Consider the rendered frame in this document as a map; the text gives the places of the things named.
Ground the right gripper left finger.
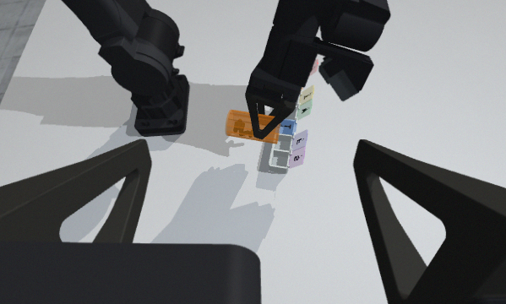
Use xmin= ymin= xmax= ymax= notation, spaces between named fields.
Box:
xmin=0 ymin=139 xmax=152 ymax=243

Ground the translucent orange pill bottle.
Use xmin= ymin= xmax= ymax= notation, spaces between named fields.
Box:
xmin=226 ymin=110 xmax=281 ymax=144

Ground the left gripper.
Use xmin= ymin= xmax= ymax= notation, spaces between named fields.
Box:
xmin=245 ymin=25 xmax=314 ymax=139

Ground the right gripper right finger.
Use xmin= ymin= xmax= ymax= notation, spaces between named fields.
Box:
xmin=353 ymin=139 xmax=506 ymax=304

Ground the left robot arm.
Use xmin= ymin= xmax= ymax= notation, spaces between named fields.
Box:
xmin=62 ymin=0 xmax=391 ymax=134

